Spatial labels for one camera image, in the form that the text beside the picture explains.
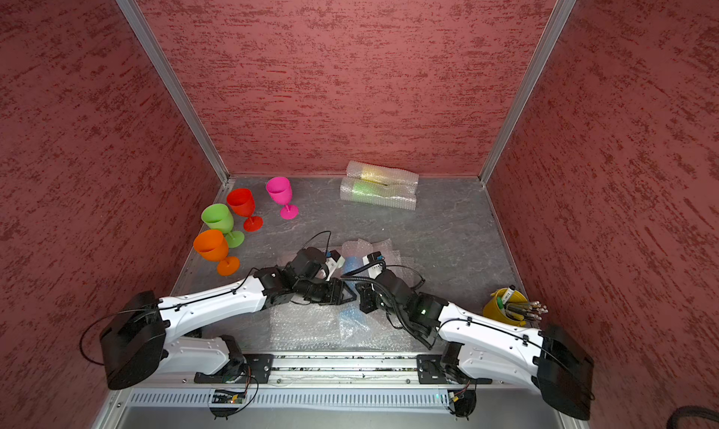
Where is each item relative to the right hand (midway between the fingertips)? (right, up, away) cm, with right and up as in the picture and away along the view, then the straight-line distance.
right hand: (356, 293), depth 78 cm
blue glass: (-1, -4, -4) cm, 6 cm away
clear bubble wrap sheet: (+5, -7, -6) cm, 10 cm away
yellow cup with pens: (+44, -4, 0) cm, 44 cm away
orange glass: (-47, +12, +10) cm, 50 cm away
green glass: (-47, +21, +16) cm, 54 cm away
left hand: (-2, -3, -1) cm, 4 cm away
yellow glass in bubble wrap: (+10, +37, +36) cm, 53 cm away
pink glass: (-28, +31, +20) cm, 47 cm away
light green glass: (+14, +29, +29) cm, 43 cm away
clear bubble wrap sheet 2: (-19, -10, +2) cm, 21 cm away
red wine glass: (-41, +26, +17) cm, 51 cm away
